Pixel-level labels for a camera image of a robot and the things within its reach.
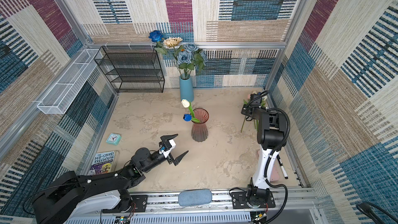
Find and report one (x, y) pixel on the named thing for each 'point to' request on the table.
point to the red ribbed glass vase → (199, 131)
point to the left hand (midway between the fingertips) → (181, 140)
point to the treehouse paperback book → (102, 163)
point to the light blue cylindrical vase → (186, 88)
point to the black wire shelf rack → (133, 69)
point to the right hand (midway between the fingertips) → (246, 111)
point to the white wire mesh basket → (54, 101)
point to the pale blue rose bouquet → (188, 57)
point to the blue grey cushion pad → (195, 197)
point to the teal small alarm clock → (113, 139)
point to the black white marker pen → (282, 167)
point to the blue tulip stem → (187, 117)
